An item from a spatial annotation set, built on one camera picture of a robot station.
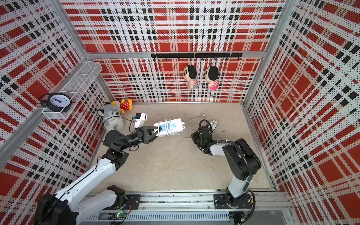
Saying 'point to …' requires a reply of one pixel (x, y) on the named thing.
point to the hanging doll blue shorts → (190, 74)
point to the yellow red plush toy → (123, 105)
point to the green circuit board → (116, 215)
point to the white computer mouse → (213, 123)
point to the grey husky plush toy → (112, 119)
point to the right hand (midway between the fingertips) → (192, 133)
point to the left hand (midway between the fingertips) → (163, 130)
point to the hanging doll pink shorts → (211, 74)
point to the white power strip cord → (170, 127)
